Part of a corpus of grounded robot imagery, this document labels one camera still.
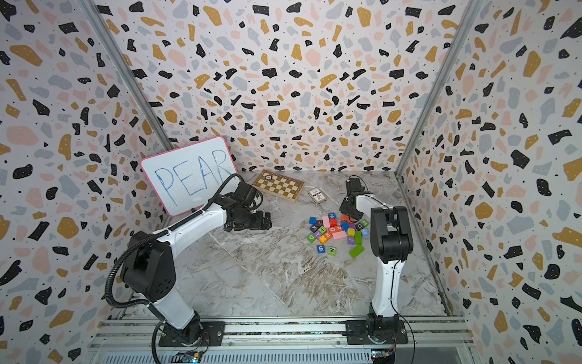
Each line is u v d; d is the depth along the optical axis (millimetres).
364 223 1003
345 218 980
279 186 1132
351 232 965
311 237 970
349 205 815
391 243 556
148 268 455
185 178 985
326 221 1013
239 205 662
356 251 948
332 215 1036
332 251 920
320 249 925
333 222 1021
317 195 1116
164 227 1059
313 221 1015
